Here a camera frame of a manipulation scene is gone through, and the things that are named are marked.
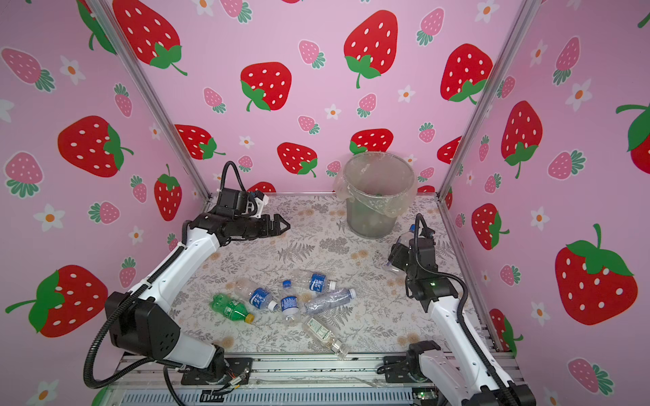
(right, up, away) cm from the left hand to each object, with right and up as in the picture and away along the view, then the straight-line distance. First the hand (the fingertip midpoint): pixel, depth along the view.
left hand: (282, 227), depth 82 cm
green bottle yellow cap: (-17, -27, -1) cm, 32 cm away
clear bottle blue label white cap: (+12, -20, +4) cm, 24 cm away
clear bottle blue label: (-8, -24, +2) cm, 25 cm away
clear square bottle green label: (+14, -33, -6) cm, 37 cm away
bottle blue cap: (+2, -26, 0) cm, 26 cm away
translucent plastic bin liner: (+37, +19, +23) cm, 47 cm away
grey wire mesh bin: (+31, +1, +16) cm, 35 cm away
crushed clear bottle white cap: (+16, -26, +6) cm, 31 cm away
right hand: (+38, -7, -1) cm, 39 cm away
